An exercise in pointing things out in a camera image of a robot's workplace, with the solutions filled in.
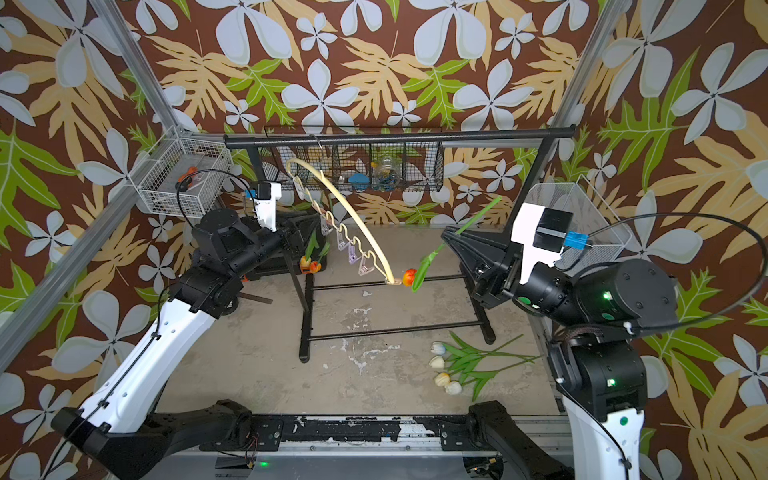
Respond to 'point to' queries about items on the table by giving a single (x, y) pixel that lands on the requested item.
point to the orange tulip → (308, 266)
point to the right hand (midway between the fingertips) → (445, 235)
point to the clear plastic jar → (388, 176)
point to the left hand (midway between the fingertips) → (312, 212)
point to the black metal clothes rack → (484, 322)
